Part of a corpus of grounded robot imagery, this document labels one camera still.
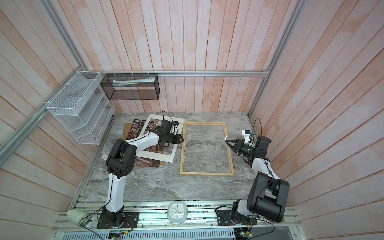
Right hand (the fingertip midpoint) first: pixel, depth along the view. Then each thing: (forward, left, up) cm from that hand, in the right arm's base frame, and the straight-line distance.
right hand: (226, 141), depth 83 cm
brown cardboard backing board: (+21, +70, -17) cm, 75 cm away
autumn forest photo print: (+20, +63, -17) cm, 68 cm away
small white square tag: (-3, +76, -16) cm, 78 cm away
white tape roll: (-38, +71, -8) cm, 81 cm away
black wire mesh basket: (+41, +64, +8) cm, 76 cm away
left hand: (+9, +26, -13) cm, 31 cm away
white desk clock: (-34, +26, -14) cm, 45 cm away
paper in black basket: (+31, +56, +18) cm, 66 cm away
